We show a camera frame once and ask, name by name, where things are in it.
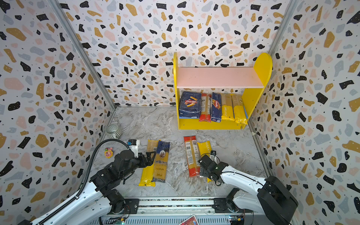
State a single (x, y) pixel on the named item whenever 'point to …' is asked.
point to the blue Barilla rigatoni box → (190, 105)
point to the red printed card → (191, 220)
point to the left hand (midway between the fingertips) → (150, 151)
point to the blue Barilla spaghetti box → (216, 113)
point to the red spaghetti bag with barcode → (193, 159)
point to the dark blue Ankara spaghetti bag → (161, 162)
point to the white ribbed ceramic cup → (113, 131)
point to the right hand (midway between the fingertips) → (205, 168)
